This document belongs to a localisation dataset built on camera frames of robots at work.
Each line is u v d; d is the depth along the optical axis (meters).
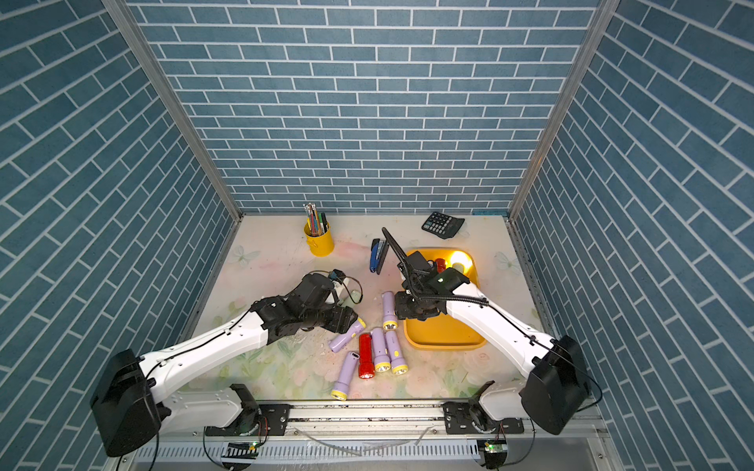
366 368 0.81
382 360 0.80
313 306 0.62
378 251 1.07
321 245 1.04
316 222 1.02
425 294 0.56
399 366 0.80
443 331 0.87
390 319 0.89
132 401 0.38
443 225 1.16
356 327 0.85
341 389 0.75
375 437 0.72
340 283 0.72
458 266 1.00
